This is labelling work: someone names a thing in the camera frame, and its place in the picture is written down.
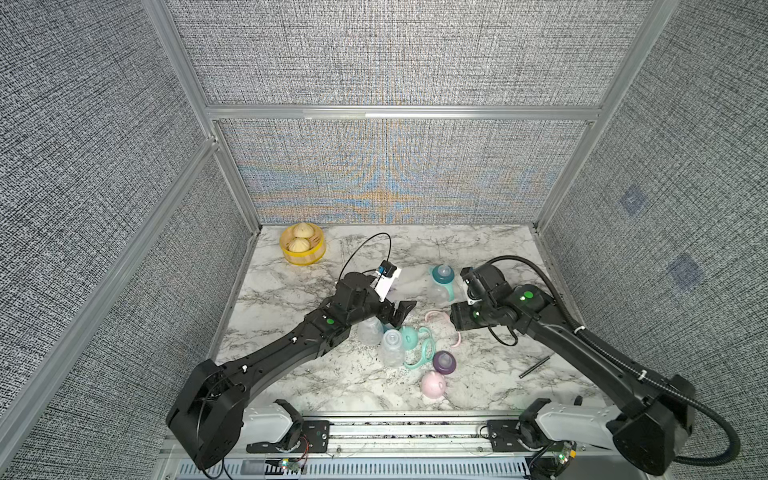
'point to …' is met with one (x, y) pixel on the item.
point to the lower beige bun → (299, 244)
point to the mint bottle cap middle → (409, 337)
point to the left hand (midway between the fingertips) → (407, 290)
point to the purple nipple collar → (444, 362)
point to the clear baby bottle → (436, 294)
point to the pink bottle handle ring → (437, 311)
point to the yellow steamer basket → (315, 253)
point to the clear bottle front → (392, 349)
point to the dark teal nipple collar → (443, 274)
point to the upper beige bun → (303, 230)
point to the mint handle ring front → (424, 358)
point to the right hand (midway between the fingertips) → (462, 308)
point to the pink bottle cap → (433, 385)
